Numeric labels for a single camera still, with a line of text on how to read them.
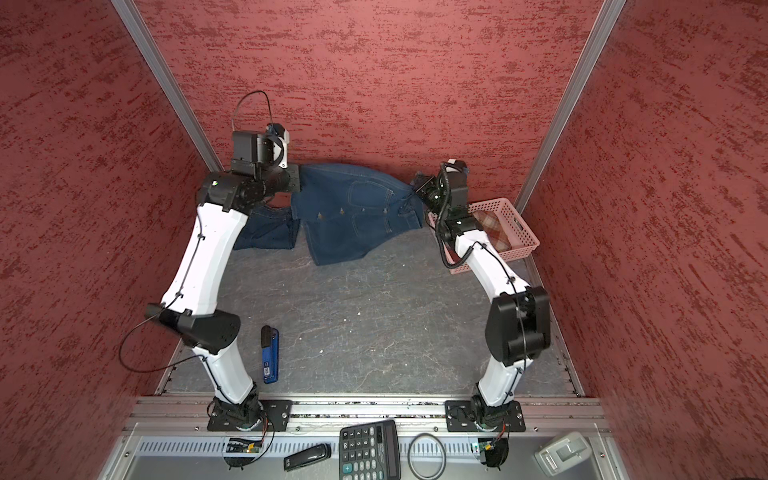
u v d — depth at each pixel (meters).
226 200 0.47
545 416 0.76
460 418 0.74
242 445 0.72
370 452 0.68
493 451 0.71
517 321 0.46
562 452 0.68
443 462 0.67
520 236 1.10
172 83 0.84
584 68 0.81
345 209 0.95
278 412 0.74
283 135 0.63
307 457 0.69
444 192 0.62
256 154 0.53
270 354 0.81
